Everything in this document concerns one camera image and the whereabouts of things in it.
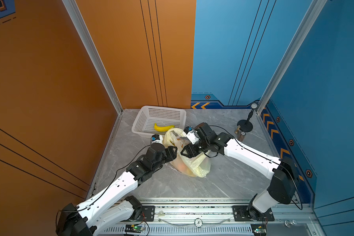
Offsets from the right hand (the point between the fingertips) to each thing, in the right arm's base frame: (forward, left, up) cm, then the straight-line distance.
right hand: (185, 150), depth 78 cm
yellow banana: (+25, +16, -13) cm, 32 cm away
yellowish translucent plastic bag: (-7, -7, -5) cm, 11 cm away
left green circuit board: (-33, +25, -18) cm, 45 cm away
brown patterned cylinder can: (+18, -38, -13) cm, 44 cm away
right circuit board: (-33, -36, -19) cm, 52 cm away
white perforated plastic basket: (+36, +31, -12) cm, 49 cm away
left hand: (+1, +5, +2) cm, 6 cm away
